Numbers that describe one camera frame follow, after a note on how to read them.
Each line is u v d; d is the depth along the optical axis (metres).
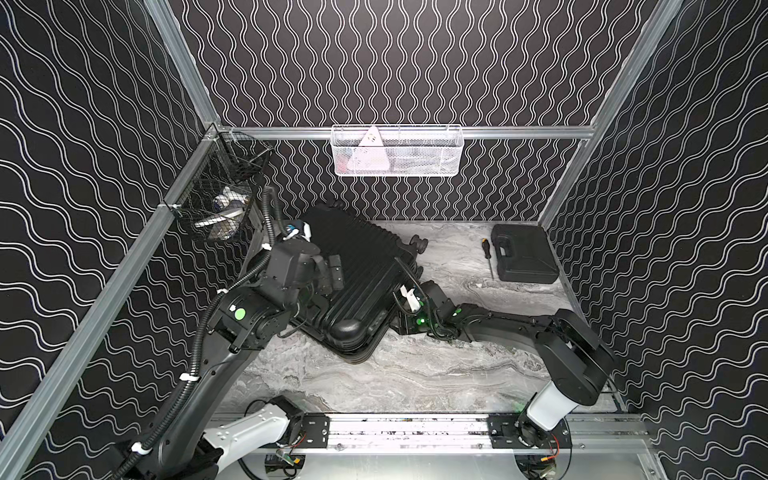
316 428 0.75
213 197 0.84
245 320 0.39
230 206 0.87
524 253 1.02
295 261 0.42
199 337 0.39
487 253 1.10
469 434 0.76
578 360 0.46
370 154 0.90
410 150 1.25
